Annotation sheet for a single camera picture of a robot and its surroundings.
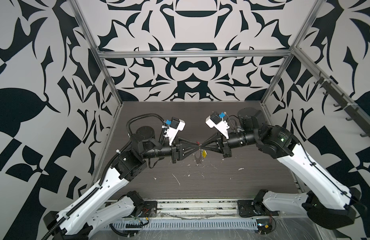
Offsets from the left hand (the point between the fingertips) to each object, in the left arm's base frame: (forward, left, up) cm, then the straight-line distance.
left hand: (199, 144), depth 54 cm
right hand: (-1, -2, -1) cm, 2 cm away
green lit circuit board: (-22, -32, -39) cm, 55 cm away
